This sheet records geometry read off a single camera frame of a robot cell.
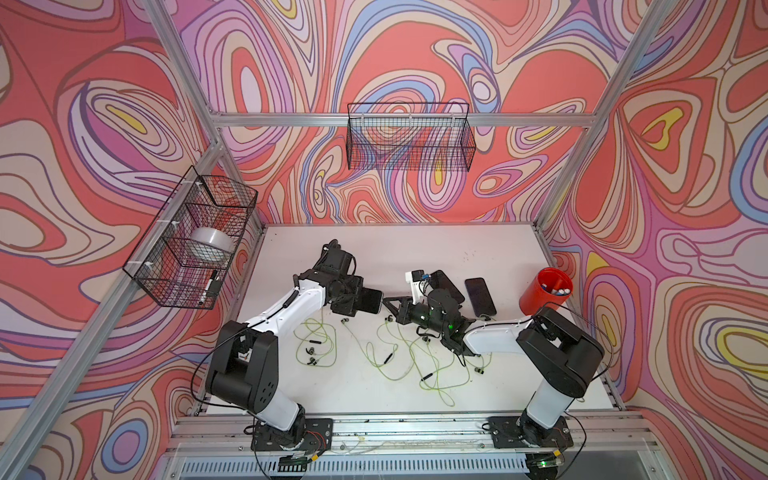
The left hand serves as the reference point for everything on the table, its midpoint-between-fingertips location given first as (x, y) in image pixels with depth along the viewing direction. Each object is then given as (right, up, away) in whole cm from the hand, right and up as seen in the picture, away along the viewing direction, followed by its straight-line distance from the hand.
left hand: (368, 291), depth 89 cm
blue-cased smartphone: (+37, -3, +10) cm, 39 cm away
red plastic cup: (+57, +1, +5) cm, 57 cm away
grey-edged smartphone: (+1, -3, +1) cm, 3 cm away
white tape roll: (-37, +14, -18) cm, 43 cm away
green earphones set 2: (+13, -22, -5) cm, 26 cm away
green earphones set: (-16, -15, 0) cm, 22 cm away
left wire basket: (-45, +11, -15) cm, 49 cm away
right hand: (+5, -4, -4) cm, 8 cm away
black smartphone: (+24, +2, +16) cm, 29 cm away
